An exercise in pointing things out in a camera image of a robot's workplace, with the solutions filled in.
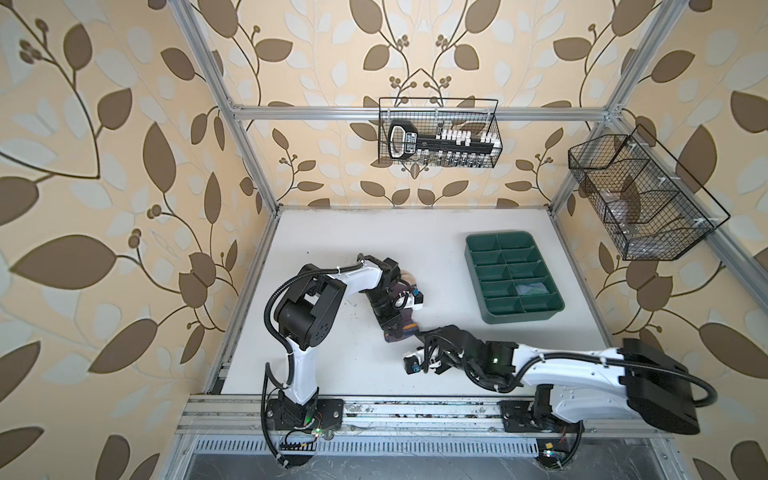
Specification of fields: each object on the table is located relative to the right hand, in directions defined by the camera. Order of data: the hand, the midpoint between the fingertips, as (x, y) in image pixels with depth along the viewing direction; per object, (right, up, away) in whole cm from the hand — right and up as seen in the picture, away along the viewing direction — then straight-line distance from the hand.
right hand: (421, 335), depth 79 cm
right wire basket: (+57, +34, -6) cm, 66 cm away
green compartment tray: (+30, +13, +14) cm, 36 cm away
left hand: (-6, -1, +9) cm, 10 cm away
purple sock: (-3, 0, +8) cm, 8 cm away
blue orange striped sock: (+36, +10, +12) cm, 39 cm away
